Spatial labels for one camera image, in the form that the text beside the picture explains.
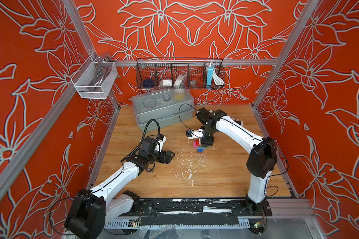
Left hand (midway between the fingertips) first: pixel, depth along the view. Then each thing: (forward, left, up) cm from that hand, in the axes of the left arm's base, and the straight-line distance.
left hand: (168, 151), depth 84 cm
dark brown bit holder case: (+31, -49, -7) cm, 59 cm away
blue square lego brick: (+6, -19, -8) cm, 22 cm away
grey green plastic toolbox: (+24, +7, +11) cm, 27 cm away
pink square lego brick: (+6, -15, -1) cm, 16 cm away
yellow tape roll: (+38, -4, +9) cm, 40 cm away
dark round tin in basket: (+40, +17, +18) cm, 47 cm away
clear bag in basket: (+36, -4, +22) cm, 43 cm away
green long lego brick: (+2, -22, +4) cm, 22 cm away
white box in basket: (+32, +3, +25) cm, 41 cm away
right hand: (+8, -19, +3) cm, 21 cm away
